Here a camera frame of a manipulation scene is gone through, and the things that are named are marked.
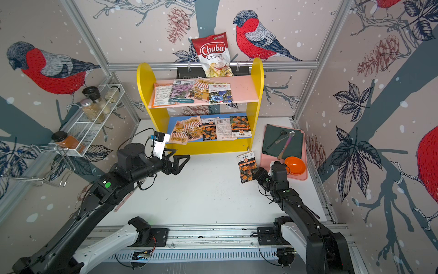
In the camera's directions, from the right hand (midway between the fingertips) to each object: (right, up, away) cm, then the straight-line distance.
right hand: (253, 171), depth 87 cm
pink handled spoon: (+29, +19, +23) cm, 42 cm away
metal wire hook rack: (-80, +10, -29) cm, 85 cm away
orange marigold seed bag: (-2, +3, +8) cm, 9 cm away
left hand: (-31, +13, -22) cm, 41 cm away
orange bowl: (+24, +2, +5) cm, 24 cm away
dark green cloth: (+18, +17, +21) cm, 33 cm away
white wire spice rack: (-79, +22, -12) cm, 82 cm away
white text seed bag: (-16, +22, +8) cm, 28 cm away
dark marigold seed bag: (-24, +22, +8) cm, 33 cm away
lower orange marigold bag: (-6, +24, +10) cm, 27 cm away
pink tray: (+10, +4, +12) cm, 16 cm away
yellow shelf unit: (-24, +31, +16) cm, 42 cm away
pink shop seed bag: (-33, +23, +8) cm, 41 cm away
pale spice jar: (-73, +40, -2) cm, 83 cm away
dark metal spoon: (+24, +20, +24) cm, 39 cm away
